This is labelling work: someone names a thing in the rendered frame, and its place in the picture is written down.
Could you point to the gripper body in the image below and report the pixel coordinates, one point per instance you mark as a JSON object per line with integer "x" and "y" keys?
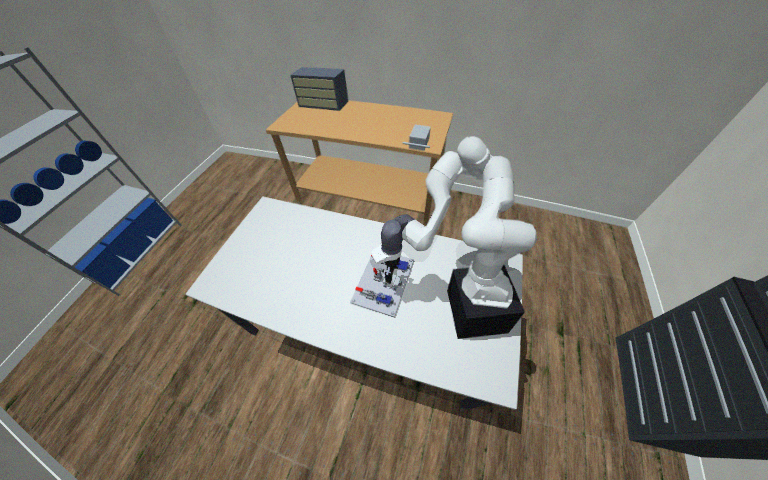
{"x": 393, "y": 262}

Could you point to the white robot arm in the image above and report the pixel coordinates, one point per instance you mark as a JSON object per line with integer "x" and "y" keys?
{"x": 484, "y": 283}

